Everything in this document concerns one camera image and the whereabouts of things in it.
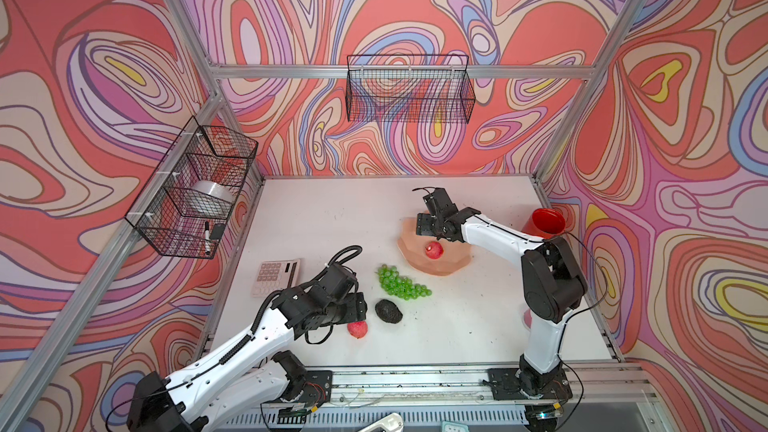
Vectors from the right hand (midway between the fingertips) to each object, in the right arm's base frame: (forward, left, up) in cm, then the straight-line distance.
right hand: (431, 230), depth 96 cm
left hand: (-26, +22, +2) cm, 34 cm away
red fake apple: (-6, 0, -2) cm, 7 cm away
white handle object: (-50, +15, -3) cm, 52 cm away
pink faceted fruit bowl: (-6, -8, -5) cm, 11 cm away
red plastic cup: (-4, -33, +7) cm, 34 cm away
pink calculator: (-12, +50, -5) cm, 52 cm away
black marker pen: (-14, +59, +19) cm, 63 cm away
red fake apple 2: (-30, +23, -2) cm, 38 cm away
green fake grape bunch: (-18, +10, -4) cm, 21 cm away
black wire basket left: (-7, +63, +25) cm, 68 cm away
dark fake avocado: (-25, +15, -3) cm, 29 cm away
